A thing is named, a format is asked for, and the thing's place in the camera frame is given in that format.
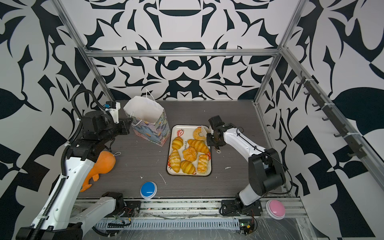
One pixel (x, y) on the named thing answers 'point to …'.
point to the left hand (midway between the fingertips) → (130, 116)
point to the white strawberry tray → (189, 150)
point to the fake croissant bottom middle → (187, 167)
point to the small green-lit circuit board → (246, 226)
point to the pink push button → (275, 209)
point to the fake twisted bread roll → (202, 164)
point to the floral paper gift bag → (150, 120)
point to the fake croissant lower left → (175, 160)
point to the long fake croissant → (199, 146)
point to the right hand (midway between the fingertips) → (211, 141)
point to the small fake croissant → (177, 142)
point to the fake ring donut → (196, 135)
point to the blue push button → (148, 190)
